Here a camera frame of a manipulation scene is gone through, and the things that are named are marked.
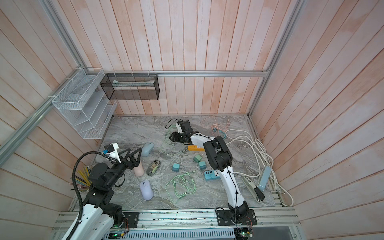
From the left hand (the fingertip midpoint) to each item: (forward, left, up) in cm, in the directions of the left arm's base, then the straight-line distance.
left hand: (137, 150), depth 74 cm
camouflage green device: (0, -4, -21) cm, 21 cm away
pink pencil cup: (-11, +29, -11) cm, 33 cm away
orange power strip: (+14, -30, -19) cm, 38 cm away
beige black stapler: (-16, -63, -18) cm, 68 cm away
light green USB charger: (+7, -32, -20) cm, 38 cm away
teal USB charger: (+2, -35, -21) cm, 41 cm away
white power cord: (-15, -82, -24) cm, 86 cm away
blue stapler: (-6, -70, -18) cm, 73 cm away
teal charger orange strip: (+1, -18, -20) cm, 27 cm away
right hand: (+24, -14, -20) cm, 34 cm away
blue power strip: (-5, -40, -19) cm, 45 cm away
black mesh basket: (+50, +14, +4) cm, 52 cm away
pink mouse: (-2, +4, -20) cm, 20 cm away
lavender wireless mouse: (-15, -4, -20) cm, 25 cm away
